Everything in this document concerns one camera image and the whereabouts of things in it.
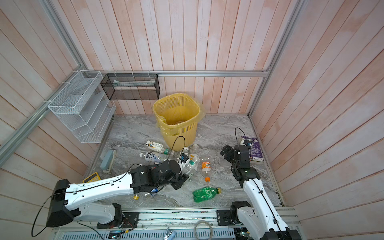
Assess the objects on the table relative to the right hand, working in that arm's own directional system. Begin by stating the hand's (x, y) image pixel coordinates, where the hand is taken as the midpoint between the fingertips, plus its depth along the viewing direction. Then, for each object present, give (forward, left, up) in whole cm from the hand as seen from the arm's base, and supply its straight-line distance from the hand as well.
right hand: (229, 149), depth 83 cm
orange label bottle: (-7, +13, -11) cm, 18 cm away
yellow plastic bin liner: (+28, +33, +2) cm, 44 cm away
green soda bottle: (-21, +14, -12) cm, 28 cm away
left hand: (-18, +26, +3) cm, 31 cm away
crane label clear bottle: (+6, +44, -8) cm, 45 cm away
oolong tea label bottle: (-1, +45, -8) cm, 46 cm away
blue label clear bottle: (-29, +34, +19) cm, 49 cm away
